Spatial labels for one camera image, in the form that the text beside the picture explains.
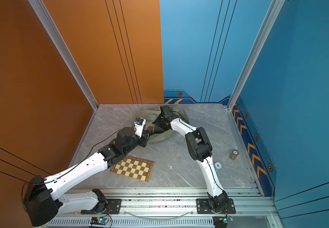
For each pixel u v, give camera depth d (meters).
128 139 0.57
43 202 0.38
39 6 0.69
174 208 0.75
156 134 0.80
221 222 0.70
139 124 0.65
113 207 0.74
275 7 0.70
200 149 0.60
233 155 0.87
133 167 0.85
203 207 0.72
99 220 0.71
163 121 0.81
